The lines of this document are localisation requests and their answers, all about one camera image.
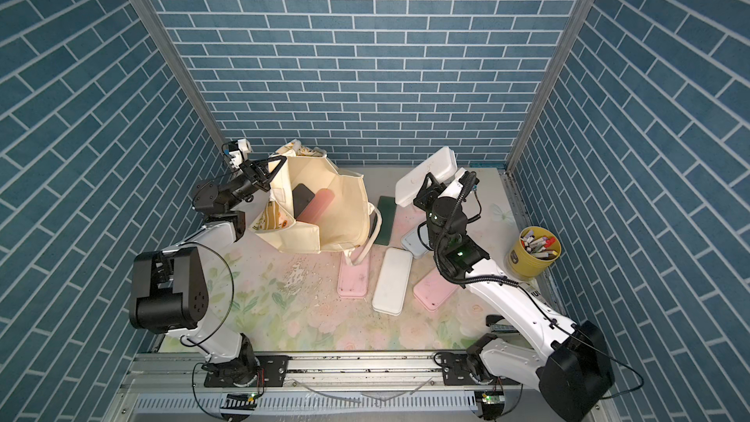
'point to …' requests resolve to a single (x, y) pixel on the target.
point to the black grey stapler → (491, 319)
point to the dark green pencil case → (388, 207)
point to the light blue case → (416, 241)
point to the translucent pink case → (317, 206)
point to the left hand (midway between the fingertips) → (294, 165)
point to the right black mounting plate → (457, 371)
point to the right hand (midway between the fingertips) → (431, 177)
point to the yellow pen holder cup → (534, 250)
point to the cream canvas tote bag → (352, 222)
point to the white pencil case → (392, 281)
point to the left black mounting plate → (272, 371)
